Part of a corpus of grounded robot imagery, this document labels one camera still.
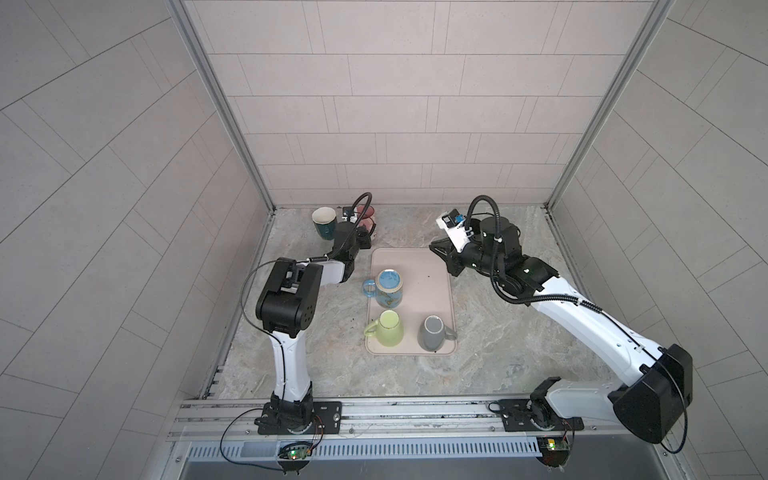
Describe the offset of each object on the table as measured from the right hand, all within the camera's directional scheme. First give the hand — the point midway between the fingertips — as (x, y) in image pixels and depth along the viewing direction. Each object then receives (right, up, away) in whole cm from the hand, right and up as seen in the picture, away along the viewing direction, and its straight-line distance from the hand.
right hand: (431, 246), depth 73 cm
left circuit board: (-30, -44, -8) cm, 54 cm away
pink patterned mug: (-19, +7, +26) cm, 33 cm away
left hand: (-18, +7, +27) cm, 33 cm away
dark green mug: (-34, +8, +28) cm, 45 cm away
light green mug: (-11, -22, +4) cm, 25 cm away
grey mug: (+1, -23, +3) cm, 23 cm away
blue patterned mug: (-11, -12, +10) cm, 19 cm away
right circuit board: (+28, -47, -5) cm, 55 cm away
